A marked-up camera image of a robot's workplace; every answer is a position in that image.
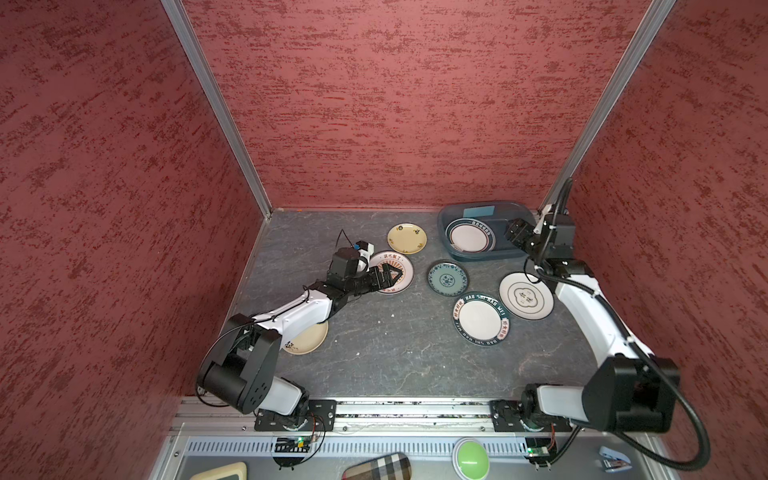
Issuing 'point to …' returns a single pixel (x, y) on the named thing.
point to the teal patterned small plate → (448, 278)
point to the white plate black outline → (533, 301)
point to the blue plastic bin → (498, 213)
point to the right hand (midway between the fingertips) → (511, 231)
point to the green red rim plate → (470, 235)
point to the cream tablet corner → (238, 468)
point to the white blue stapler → (614, 461)
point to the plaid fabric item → (396, 466)
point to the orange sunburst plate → (398, 260)
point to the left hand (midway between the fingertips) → (392, 281)
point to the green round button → (472, 460)
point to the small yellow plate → (407, 238)
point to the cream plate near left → (308, 340)
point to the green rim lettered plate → (481, 319)
